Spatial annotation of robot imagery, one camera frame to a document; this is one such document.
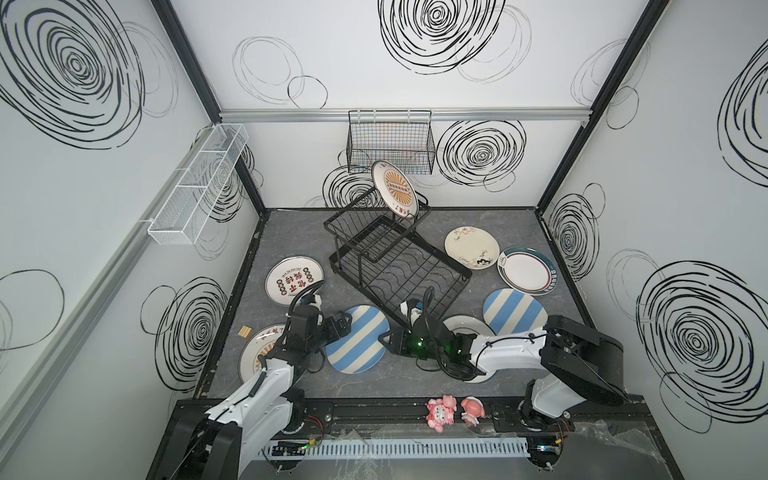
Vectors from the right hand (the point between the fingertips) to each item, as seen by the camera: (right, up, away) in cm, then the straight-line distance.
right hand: (376, 345), depth 78 cm
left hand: (-10, +4, +9) cm, 14 cm away
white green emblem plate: (+30, +1, +12) cm, 32 cm away
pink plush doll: (+16, -14, -6) cm, 22 cm away
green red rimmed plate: (+52, +16, +25) cm, 60 cm away
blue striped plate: (+41, +5, +14) cm, 43 cm away
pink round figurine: (+24, -14, -5) cm, 28 cm away
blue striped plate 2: (-4, -3, +4) cm, 7 cm away
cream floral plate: (+34, +25, +30) cm, 52 cm away
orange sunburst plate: (+5, +43, +9) cm, 44 cm away
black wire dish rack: (+2, +21, +24) cm, 32 cm away
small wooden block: (-39, +1, +9) cm, 40 cm away
